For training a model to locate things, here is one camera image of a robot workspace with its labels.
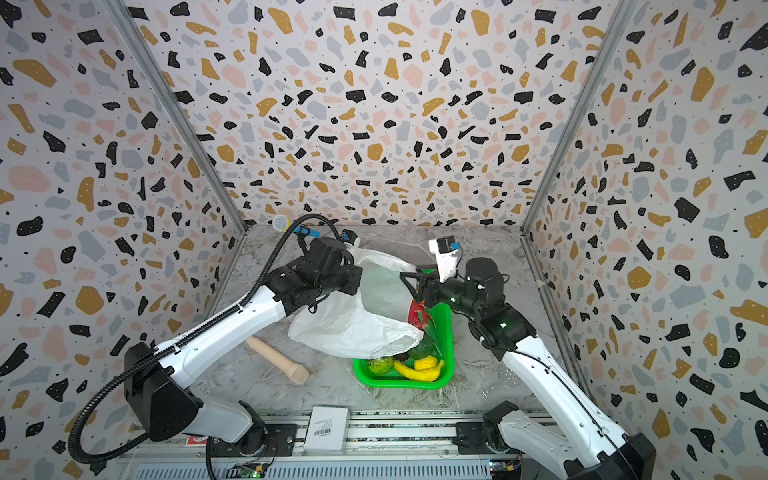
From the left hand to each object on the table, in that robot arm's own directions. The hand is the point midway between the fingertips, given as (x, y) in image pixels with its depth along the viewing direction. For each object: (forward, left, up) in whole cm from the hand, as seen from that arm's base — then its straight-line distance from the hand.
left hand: (359, 265), depth 77 cm
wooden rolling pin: (-20, +18, -22) cm, 35 cm away
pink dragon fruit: (-6, -16, -16) cm, 23 cm away
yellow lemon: (-19, -17, -19) cm, 32 cm away
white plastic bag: (-15, -4, -3) cm, 16 cm away
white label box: (-34, +7, -21) cm, 41 cm away
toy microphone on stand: (+18, +25, -2) cm, 30 cm away
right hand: (-8, -11, +8) cm, 16 cm away
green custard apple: (-19, -5, -19) cm, 28 cm away
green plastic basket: (-22, -8, -23) cm, 33 cm away
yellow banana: (-22, -15, -19) cm, 33 cm away
